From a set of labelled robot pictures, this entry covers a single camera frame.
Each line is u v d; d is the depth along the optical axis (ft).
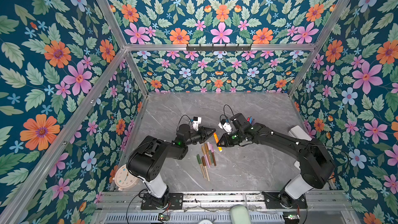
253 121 3.41
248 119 3.41
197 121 2.76
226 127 2.57
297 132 3.09
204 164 2.81
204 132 2.61
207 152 2.90
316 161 1.47
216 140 2.68
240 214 2.22
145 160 1.55
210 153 2.92
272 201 2.39
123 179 2.57
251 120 3.41
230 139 2.41
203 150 2.96
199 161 2.83
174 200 2.42
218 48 3.05
